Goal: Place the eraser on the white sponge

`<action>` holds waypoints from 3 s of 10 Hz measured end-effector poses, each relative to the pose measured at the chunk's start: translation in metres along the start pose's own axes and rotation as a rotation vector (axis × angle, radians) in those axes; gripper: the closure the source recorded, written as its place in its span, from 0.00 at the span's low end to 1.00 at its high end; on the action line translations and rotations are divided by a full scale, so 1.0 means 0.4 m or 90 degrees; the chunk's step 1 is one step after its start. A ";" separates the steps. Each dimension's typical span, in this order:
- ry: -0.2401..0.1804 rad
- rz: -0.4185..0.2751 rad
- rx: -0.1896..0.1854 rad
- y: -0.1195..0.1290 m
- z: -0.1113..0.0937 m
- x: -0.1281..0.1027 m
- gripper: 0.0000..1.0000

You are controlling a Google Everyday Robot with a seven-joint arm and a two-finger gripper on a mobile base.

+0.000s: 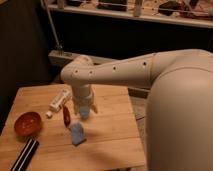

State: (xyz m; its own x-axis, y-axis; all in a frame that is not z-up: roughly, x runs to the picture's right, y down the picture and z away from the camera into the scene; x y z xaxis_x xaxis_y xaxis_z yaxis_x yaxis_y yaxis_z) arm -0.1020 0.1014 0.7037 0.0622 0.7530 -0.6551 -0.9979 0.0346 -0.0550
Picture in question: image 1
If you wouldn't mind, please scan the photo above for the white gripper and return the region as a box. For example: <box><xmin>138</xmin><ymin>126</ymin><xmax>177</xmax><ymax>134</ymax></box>
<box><xmin>71</xmin><ymin>84</ymin><xmax>98</xmax><ymax>119</ymax></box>

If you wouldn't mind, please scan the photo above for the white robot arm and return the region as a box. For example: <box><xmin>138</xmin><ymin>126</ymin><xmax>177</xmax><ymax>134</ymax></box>
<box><xmin>61</xmin><ymin>49</ymin><xmax>213</xmax><ymax>171</ymax></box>

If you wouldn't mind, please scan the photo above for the white tube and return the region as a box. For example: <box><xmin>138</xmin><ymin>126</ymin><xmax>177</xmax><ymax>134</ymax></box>
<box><xmin>46</xmin><ymin>89</ymin><xmax>71</xmax><ymax>118</ymax></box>

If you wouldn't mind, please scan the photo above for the wooden table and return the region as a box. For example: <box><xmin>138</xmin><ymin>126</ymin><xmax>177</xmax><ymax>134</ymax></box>
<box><xmin>0</xmin><ymin>84</ymin><xmax>146</xmax><ymax>171</ymax></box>

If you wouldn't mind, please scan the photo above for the grey baseboard heater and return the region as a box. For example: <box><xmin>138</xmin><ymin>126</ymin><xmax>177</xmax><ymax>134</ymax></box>
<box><xmin>48</xmin><ymin>50</ymin><xmax>149</xmax><ymax>98</ymax></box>

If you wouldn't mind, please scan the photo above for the red wooden bowl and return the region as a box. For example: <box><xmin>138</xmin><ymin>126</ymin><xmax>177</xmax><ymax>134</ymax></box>
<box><xmin>14</xmin><ymin>112</ymin><xmax>42</xmax><ymax>137</ymax></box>

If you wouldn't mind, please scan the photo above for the metal pole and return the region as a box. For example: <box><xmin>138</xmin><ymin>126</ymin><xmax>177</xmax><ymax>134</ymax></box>
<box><xmin>43</xmin><ymin>0</ymin><xmax>64</xmax><ymax>55</ymax></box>

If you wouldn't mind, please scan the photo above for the cluttered shelf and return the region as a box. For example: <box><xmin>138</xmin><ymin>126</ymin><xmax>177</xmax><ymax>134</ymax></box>
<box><xmin>40</xmin><ymin>0</ymin><xmax>213</xmax><ymax>29</ymax></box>

